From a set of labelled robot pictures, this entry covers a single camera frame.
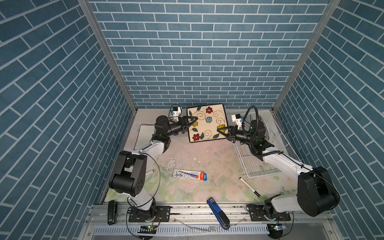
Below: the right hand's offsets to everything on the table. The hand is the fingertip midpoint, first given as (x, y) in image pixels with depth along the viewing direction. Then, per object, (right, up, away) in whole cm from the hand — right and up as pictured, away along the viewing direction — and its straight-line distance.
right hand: (216, 129), depth 75 cm
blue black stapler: (+1, -40, -5) cm, 41 cm away
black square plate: (-3, +6, +4) cm, 8 cm away
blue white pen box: (-15, -27, +11) cm, 33 cm away
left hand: (-10, +4, +3) cm, 11 cm away
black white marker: (+19, -32, +7) cm, 39 cm away
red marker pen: (-38, -26, +12) cm, 48 cm away
